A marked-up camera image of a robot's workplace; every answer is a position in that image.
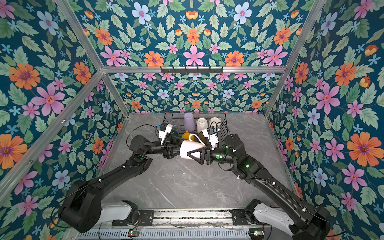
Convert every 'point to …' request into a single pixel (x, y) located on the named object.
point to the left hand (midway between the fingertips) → (185, 148)
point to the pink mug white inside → (187, 146)
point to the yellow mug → (186, 136)
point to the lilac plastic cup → (189, 123)
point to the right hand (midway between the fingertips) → (195, 148)
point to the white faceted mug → (202, 124)
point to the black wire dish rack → (195, 123)
